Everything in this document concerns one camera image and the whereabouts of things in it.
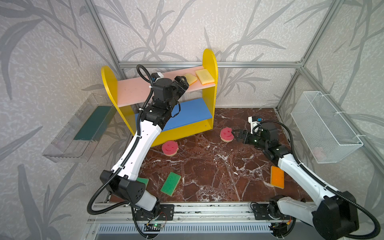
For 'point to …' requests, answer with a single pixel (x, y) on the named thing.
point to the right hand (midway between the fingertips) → (237, 127)
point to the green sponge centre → (170, 183)
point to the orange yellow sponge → (277, 177)
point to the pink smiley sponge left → (170, 148)
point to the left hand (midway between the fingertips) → (184, 76)
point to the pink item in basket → (320, 156)
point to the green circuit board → (158, 225)
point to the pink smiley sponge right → (226, 134)
